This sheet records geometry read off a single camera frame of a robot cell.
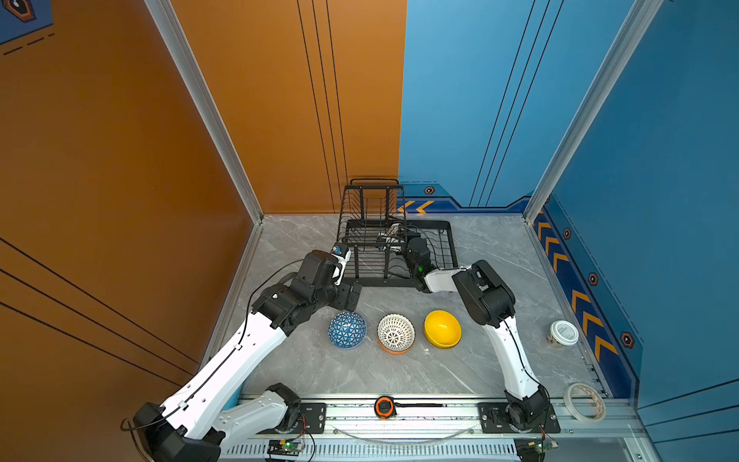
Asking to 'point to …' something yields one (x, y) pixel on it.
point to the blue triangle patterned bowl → (346, 330)
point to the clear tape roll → (573, 407)
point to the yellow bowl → (442, 329)
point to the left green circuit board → (285, 447)
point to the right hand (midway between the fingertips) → (408, 221)
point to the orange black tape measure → (385, 408)
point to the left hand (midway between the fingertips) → (346, 279)
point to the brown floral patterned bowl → (393, 229)
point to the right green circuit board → (534, 449)
